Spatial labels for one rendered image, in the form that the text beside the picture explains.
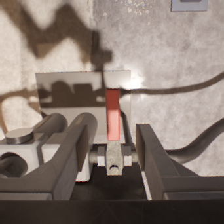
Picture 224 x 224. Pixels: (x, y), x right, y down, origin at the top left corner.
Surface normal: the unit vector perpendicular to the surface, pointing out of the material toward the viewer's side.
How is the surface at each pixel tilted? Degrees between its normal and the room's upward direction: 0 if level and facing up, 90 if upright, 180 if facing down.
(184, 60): 0
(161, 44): 0
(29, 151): 0
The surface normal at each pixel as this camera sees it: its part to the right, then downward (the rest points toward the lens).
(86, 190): -0.03, -0.96
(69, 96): -0.02, 0.29
